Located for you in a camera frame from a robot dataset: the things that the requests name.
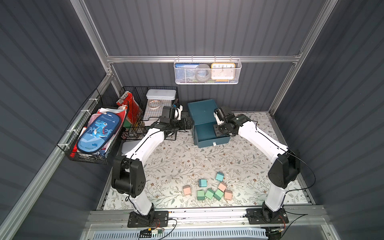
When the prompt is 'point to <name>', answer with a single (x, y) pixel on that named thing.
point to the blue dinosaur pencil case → (98, 132)
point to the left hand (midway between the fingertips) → (190, 122)
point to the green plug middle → (209, 193)
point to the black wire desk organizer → (149, 116)
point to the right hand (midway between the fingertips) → (221, 128)
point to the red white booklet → (133, 112)
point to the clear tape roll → (154, 104)
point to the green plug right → (218, 194)
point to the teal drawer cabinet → (201, 113)
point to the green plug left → (200, 195)
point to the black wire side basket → (95, 105)
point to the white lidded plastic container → (159, 94)
